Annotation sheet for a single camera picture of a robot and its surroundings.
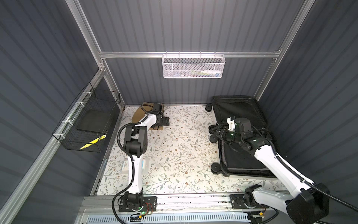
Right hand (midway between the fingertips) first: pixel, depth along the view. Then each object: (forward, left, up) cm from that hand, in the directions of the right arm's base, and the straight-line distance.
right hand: (215, 133), depth 78 cm
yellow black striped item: (-8, +60, +8) cm, 61 cm away
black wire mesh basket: (-2, +70, +9) cm, 70 cm away
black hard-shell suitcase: (-12, -10, -13) cm, 21 cm away
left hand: (+22, +35, -18) cm, 45 cm away
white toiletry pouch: (-12, +42, -18) cm, 48 cm away
